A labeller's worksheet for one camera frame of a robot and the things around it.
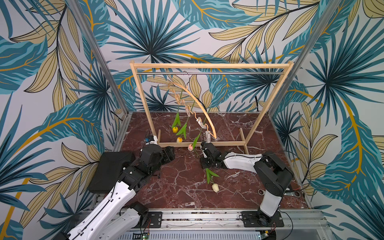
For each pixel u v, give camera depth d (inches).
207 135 25.7
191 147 32.8
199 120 26.6
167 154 25.4
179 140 34.4
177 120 35.4
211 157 28.8
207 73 38.5
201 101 45.9
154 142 26.0
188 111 54.5
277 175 19.2
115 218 21.9
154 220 28.8
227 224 28.8
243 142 38.6
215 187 32.2
